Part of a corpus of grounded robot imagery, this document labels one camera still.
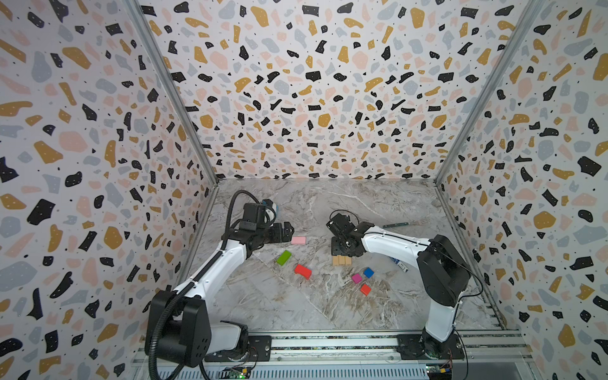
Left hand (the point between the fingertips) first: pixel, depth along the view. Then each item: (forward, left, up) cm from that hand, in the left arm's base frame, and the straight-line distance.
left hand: (282, 226), depth 85 cm
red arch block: (-10, -7, -15) cm, 19 cm away
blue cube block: (-11, -32, -16) cm, 37 cm away
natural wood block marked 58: (-7, -24, -15) cm, 29 cm away
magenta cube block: (-13, -28, -17) cm, 35 cm away
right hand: (-2, -19, -10) cm, 22 cm away
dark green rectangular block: (-4, +1, -16) cm, 17 cm away
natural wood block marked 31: (-6, -20, -15) cm, 26 cm away
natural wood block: (-6, -22, -14) cm, 27 cm away
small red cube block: (-17, -30, -17) cm, 39 cm away
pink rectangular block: (+3, -5, -15) cm, 16 cm away
